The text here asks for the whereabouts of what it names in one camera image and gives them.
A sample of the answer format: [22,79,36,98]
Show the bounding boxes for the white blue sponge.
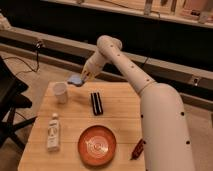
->
[67,75,83,87]

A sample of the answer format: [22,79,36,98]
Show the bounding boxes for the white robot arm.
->
[81,35,195,171]

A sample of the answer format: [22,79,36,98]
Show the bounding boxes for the white ceramic cup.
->
[53,83,68,104]

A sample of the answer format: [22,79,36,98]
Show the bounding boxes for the orange ceramic plate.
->
[78,125,117,167]

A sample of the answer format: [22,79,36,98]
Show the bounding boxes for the black rectangular case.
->
[90,92,103,116]

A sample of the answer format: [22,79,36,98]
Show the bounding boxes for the white glue bottle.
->
[47,113,60,151]

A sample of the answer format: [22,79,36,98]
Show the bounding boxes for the black office chair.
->
[0,56,36,149]

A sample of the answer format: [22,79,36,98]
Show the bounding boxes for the dark red chili pepper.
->
[131,139,143,160]

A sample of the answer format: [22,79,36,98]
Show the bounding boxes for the black cable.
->
[3,40,44,75]

